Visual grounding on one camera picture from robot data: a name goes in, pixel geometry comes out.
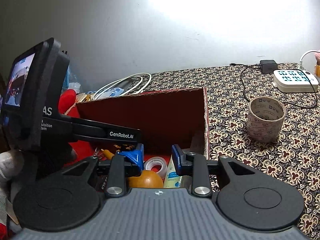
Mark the orange gourd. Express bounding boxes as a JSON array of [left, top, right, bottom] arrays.
[[101, 149, 164, 189]]

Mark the white tube blue cap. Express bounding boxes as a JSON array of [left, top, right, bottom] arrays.
[[163, 157, 182, 188]]

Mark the white gloved hand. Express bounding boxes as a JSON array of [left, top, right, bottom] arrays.
[[0, 150, 24, 184]]

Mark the small clear tape roll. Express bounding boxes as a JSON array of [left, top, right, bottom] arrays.
[[144, 157, 168, 179]]

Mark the red cardboard box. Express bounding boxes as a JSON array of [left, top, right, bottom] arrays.
[[63, 87, 211, 190]]

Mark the red plush cushion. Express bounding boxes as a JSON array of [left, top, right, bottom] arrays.
[[58, 89, 76, 114]]

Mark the blue plastic bag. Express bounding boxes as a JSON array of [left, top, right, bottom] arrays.
[[61, 63, 81, 94]]

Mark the blue white packet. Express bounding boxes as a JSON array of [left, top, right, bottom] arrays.
[[99, 87, 124, 99]]

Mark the wide packing tape roll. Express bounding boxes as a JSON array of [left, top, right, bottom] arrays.
[[246, 96, 286, 143]]

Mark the patterned floral tablecloth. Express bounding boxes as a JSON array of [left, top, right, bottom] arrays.
[[143, 65, 319, 239]]

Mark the black power adapter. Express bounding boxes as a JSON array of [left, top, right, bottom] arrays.
[[259, 60, 278, 74]]

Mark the white power strip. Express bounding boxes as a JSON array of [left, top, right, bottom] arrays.
[[272, 69, 319, 93]]

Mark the pink cloth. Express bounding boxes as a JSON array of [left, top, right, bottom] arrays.
[[315, 53, 320, 66]]

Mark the coiled white cable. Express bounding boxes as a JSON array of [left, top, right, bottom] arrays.
[[92, 73, 153, 100]]

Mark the black adapter cable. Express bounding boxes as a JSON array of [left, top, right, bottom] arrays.
[[229, 63, 318, 110]]

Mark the white hanging cable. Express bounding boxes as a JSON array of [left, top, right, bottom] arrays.
[[298, 49, 320, 71]]

